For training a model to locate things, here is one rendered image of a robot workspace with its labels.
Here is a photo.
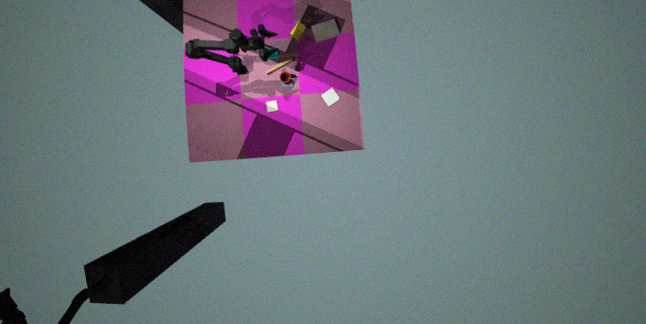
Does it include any yellow block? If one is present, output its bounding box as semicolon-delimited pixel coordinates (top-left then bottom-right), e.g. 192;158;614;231
290;22;307;41

